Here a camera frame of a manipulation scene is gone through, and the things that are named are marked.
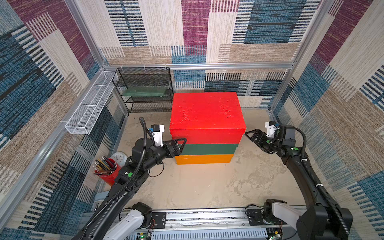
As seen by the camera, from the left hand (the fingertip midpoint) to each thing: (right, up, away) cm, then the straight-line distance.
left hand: (181, 140), depth 67 cm
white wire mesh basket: (-62, +10, +25) cm, 67 cm away
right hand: (+36, -1, +14) cm, 38 cm away
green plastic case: (-20, +28, +30) cm, 46 cm away
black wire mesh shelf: (-18, +39, +35) cm, 56 cm away
